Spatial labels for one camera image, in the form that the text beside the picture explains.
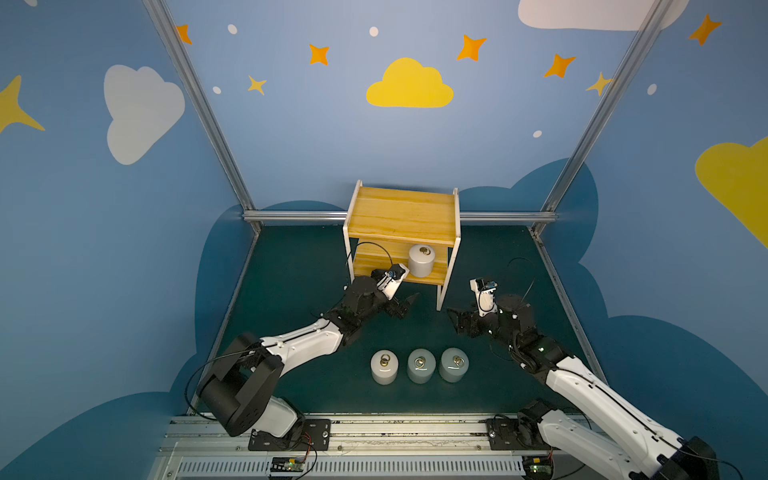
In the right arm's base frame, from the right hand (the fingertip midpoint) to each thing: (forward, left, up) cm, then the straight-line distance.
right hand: (465, 302), depth 80 cm
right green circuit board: (-34, -18, -20) cm, 44 cm away
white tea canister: (+9, +12, +6) cm, 17 cm away
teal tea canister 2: (-14, +3, -8) cm, 16 cm away
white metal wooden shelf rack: (+10, +14, +16) cm, 24 cm away
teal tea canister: (-15, +11, -8) cm, 21 cm away
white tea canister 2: (-16, +21, -9) cm, 28 cm away
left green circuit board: (-38, +44, -17) cm, 60 cm away
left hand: (+6, +17, +2) cm, 18 cm away
